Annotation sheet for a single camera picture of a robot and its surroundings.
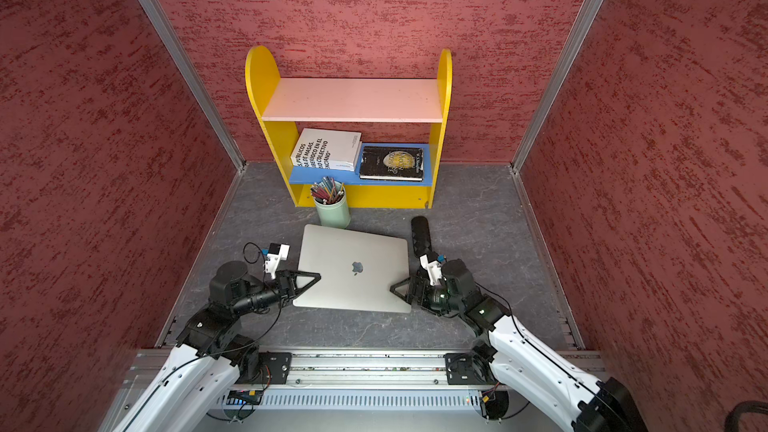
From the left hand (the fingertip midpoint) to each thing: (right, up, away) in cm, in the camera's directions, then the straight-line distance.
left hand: (318, 285), depth 70 cm
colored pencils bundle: (-3, +23, +24) cm, 33 cm away
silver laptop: (+9, +2, +5) cm, 10 cm away
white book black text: (-4, +37, +30) cm, 48 cm away
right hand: (+20, -6, +6) cm, 22 cm away
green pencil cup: (0, +15, +24) cm, 29 cm away
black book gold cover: (+17, +32, +30) cm, 47 cm away
